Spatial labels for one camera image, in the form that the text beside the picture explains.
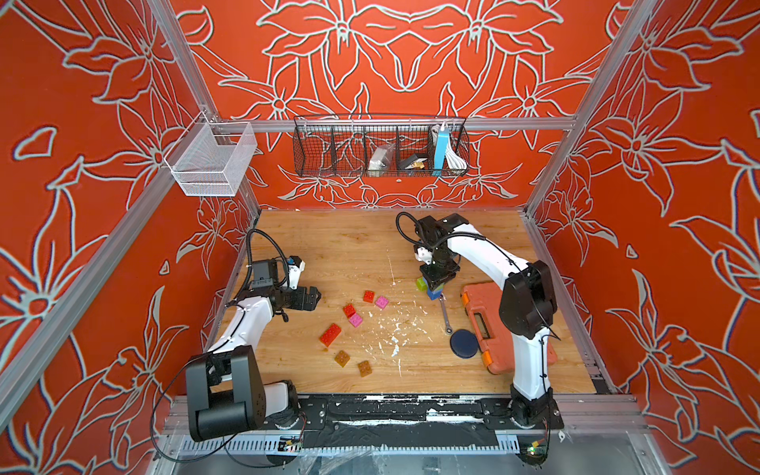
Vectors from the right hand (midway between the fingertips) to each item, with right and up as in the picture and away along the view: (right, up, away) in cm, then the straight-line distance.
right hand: (429, 284), depth 87 cm
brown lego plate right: (-19, -22, -8) cm, 30 cm away
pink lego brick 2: (-14, -6, +5) cm, 17 cm away
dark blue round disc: (+9, -16, -4) cm, 19 cm away
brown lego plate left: (-26, -20, -6) cm, 33 cm away
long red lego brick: (-30, -15, -2) cm, 33 cm away
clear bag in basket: (-15, +39, +4) cm, 42 cm away
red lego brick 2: (-19, -5, +7) cm, 20 cm away
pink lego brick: (-22, -11, 0) cm, 25 cm away
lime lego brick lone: (-2, -1, +6) cm, 7 cm away
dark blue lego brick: (+2, -3, 0) cm, 3 cm away
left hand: (-39, -2, +2) cm, 39 cm away
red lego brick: (-24, -8, +3) cm, 26 cm away
